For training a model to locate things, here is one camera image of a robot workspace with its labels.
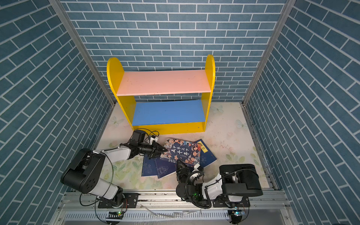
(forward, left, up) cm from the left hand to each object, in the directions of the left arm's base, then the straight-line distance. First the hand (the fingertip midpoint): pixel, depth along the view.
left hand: (166, 151), depth 83 cm
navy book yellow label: (-6, +1, -7) cm, 10 cm away
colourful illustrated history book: (+3, -6, -3) cm, 7 cm away
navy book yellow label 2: (-1, -25, -7) cm, 26 cm away
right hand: (-7, -5, +2) cm, 9 cm away
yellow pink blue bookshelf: (+36, +1, +7) cm, 37 cm away
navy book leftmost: (-6, +10, -8) cm, 15 cm away
